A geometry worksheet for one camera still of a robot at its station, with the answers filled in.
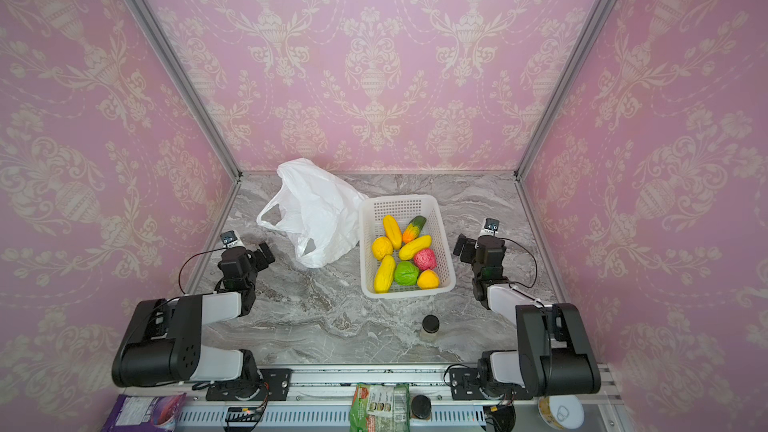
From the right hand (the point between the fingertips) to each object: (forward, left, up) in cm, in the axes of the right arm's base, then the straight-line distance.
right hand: (477, 237), depth 92 cm
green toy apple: (-10, +23, -2) cm, 25 cm away
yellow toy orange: (-1, +30, -2) cm, 30 cm away
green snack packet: (-42, +31, -7) cm, 52 cm away
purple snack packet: (-40, +85, -5) cm, 94 cm away
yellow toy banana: (-10, +29, -3) cm, 31 cm away
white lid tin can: (-44, -9, -3) cm, 45 cm away
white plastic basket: (+15, +22, -2) cm, 26 cm away
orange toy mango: (+6, +26, -3) cm, 27 cm away
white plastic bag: (+6, +49, +9) cm, 50 cm away
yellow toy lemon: (-1, +21, -5) cm, 22 cm away
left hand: (0, +70, -1) cm, 70 cm away
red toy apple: (-6, +17, -2) cm, 18 cm away
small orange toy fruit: (-12, +16, -3) cm, 20 cm away
